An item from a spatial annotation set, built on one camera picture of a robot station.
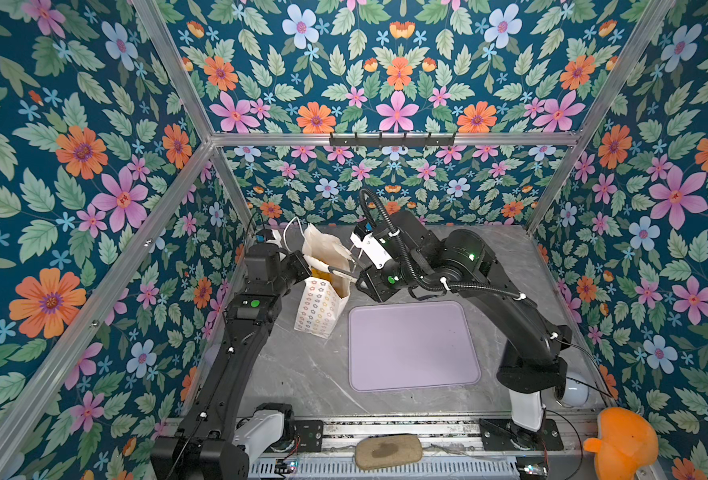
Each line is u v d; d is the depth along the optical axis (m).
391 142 0.93
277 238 0.68
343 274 0.61
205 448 0.37
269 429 0.60
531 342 0.43
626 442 0.68
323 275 0.69
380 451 0.69
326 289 0.74
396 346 0.89
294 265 0.66
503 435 0.73
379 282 0.52
